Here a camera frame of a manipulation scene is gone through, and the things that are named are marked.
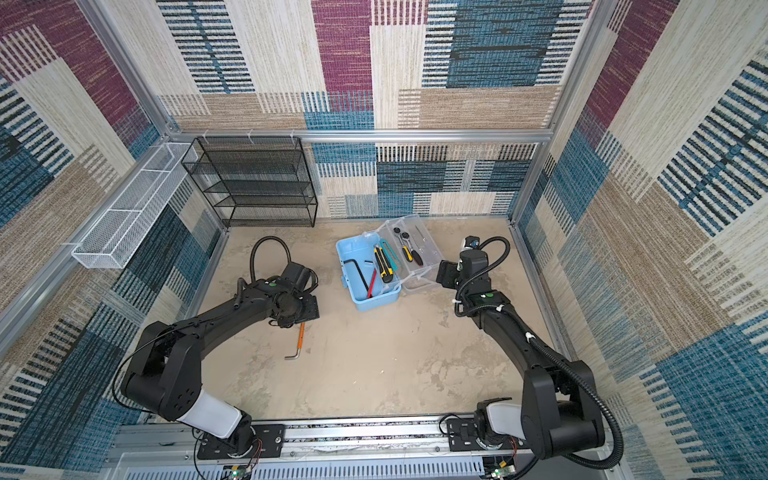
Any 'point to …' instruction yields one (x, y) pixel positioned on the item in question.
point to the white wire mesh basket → (116, 235)
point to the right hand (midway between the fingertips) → (453, 269)
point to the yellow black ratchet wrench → (406, 252)
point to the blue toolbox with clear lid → (375, 265)
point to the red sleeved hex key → (370, 289)
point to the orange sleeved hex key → (300, 343)
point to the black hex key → (353, 260)
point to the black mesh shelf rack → (257, 181)
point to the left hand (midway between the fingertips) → (310, 309)
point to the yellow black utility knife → (385, 270)
